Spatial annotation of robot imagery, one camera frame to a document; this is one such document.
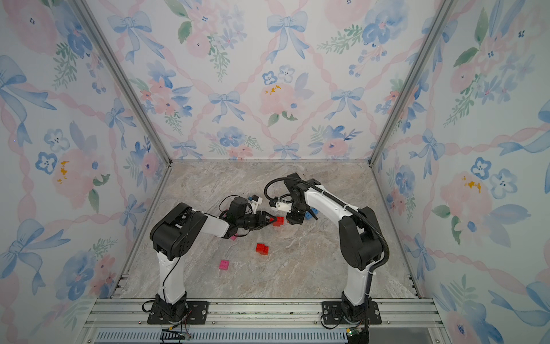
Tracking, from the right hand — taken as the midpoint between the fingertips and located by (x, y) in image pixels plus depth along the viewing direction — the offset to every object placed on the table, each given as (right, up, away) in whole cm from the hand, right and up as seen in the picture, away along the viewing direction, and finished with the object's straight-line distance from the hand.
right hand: (296, 214), depth 92 cm
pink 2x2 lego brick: (-29, -19, -7) cm, 36 cm away
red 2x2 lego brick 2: (-13, -14, -6) cm, 20 cm away
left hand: (-9, -3, +2) cm, 9 cm away
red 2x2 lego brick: (-15, -13, -6) cm, 20 cm away
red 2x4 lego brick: (-7, -3, +1) cm, 8 cm away
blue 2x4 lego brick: (+3, +2, -13) cm, 13 cm away
